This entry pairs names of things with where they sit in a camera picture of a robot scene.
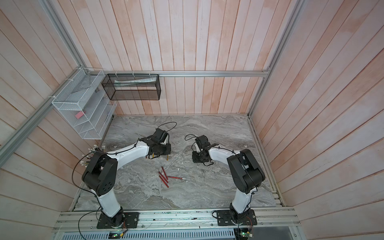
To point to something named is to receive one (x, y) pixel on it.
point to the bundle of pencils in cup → (86, 158)
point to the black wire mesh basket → (132, 86)
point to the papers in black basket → (118, 83)
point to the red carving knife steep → (165, 173)
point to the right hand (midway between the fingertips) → (194, 158)
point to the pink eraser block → (80, 114)
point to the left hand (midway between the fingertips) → (169, 152)
